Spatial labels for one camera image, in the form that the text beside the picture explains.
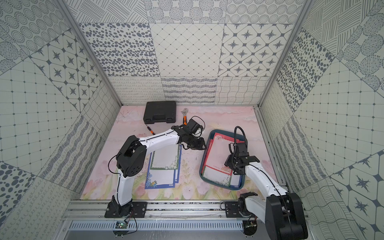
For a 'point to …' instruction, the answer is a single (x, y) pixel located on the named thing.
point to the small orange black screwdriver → (151, 131)
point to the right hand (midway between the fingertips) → (230, 165)
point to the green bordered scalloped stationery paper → (217, 176)
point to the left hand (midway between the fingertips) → (210, 151)
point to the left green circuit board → (120, 224)
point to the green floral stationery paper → (166, 158)
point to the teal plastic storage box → (238, 181)
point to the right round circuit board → (249, 227)
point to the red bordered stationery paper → (220, 151)
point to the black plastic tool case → (160, 111)
